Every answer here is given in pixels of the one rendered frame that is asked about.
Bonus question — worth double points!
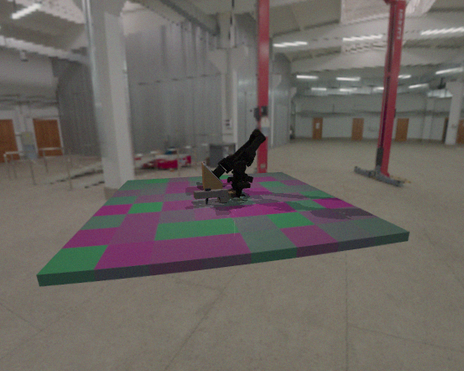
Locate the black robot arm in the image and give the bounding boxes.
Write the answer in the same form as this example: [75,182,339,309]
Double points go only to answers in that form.
[212,129,266,183]

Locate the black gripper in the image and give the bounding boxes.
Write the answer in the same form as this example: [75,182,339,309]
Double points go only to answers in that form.
[227,170,251,197]

